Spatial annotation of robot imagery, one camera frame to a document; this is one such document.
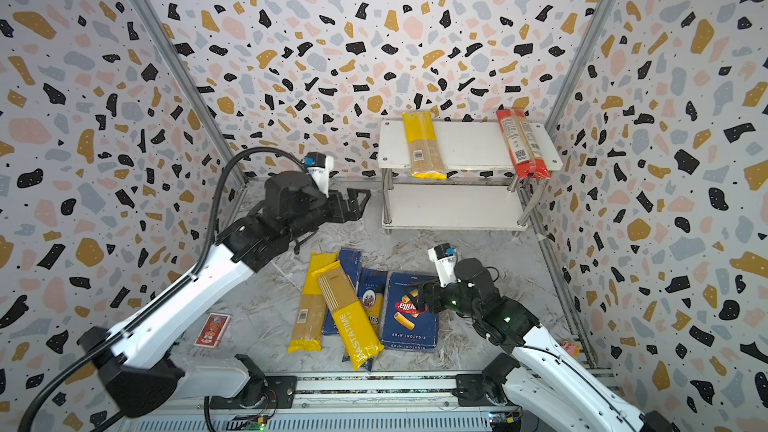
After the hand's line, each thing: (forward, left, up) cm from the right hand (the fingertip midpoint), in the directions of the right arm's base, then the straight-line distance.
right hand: (417, 286), depth 73 cm
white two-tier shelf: (+35, -14, +15) cm, 41 cm away
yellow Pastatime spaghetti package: (-9, +15, -14) cm, 22 cm away
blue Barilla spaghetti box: (+15, +21, -15) cm, 30 cm away
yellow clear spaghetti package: (-6, +30, -15) cm, 34 cm away
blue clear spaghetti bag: (+5, +13, -16) cm, 22 cm away
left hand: (+14, +13, +19) cm, 27 cm away
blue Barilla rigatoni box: (-5, +3, -13) cm, 14 cm away
